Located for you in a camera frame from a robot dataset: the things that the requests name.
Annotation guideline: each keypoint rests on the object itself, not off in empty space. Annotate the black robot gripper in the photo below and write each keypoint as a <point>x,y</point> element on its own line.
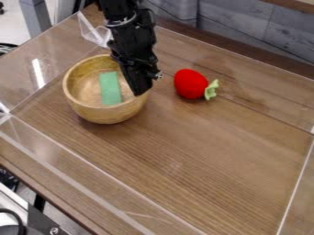
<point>132,50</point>

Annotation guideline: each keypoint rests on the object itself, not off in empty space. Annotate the green stick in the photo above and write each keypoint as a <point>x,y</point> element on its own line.
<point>109,88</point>

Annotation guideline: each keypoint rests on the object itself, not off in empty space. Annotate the light wooden bowl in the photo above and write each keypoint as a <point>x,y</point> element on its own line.
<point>97,92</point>

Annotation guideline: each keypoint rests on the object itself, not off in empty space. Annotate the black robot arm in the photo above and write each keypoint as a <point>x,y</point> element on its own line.
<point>131,23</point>

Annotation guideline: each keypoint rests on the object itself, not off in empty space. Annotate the red felt strawberry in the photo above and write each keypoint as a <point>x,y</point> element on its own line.
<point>192,86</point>

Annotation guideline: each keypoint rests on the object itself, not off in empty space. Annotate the grey pillar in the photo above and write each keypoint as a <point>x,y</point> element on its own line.
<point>36,16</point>

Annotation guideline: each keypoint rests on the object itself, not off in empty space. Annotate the black metal table leg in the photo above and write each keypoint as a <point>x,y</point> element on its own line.
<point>39,204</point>

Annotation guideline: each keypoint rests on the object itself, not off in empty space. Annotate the clear acrylic enclosure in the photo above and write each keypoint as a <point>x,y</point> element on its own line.
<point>218,167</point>

